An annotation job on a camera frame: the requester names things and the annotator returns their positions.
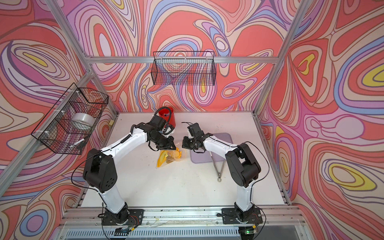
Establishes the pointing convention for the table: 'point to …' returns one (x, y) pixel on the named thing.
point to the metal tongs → (219, 173)
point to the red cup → (167, 114)
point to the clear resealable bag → (168, 157)
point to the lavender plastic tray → (198, 156)
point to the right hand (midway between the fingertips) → (183, 148)
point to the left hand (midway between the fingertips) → (177, 148)
